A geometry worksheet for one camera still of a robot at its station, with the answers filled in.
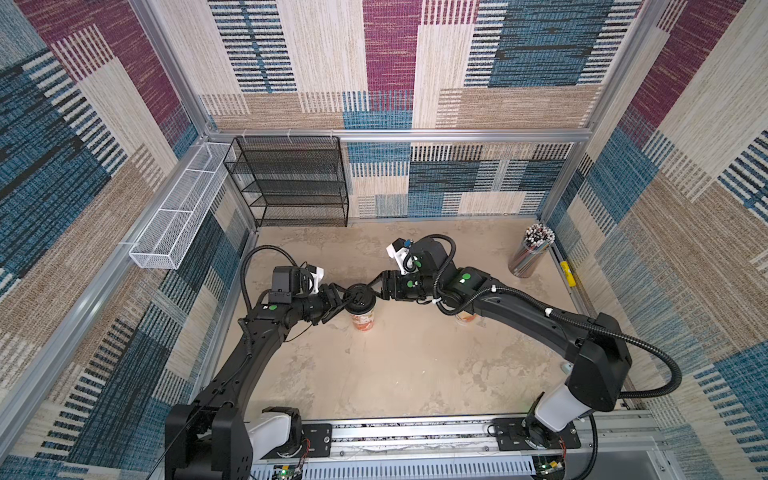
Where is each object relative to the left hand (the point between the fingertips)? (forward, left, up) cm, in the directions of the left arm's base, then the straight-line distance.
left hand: (351, 302), depth 81 cm
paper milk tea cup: (-3, -3, -6) cm, 7 cm away
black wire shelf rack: (+49, +25, +3) cm, 55 cm away
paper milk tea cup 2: (0, -33, -11) cm, 34 cm away
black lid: (0, -2, +2) cm, 3 cm away
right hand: (-1, -8, +6) cm, 10 cm away
